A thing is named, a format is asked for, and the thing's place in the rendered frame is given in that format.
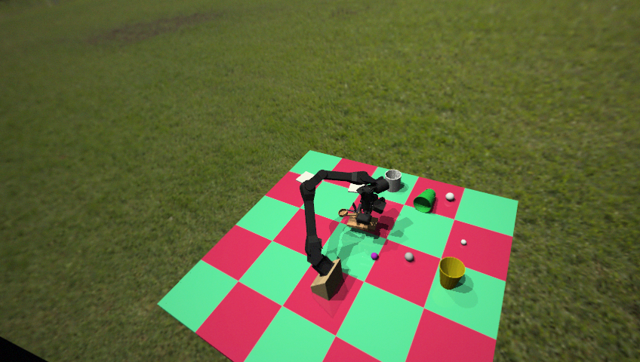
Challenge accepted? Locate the yellow open cup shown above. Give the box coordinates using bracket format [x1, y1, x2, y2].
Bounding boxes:
[439, 257, 466, 290]

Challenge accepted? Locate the green cup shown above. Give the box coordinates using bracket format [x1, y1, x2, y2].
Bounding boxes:
[414, 189, 436, 213]

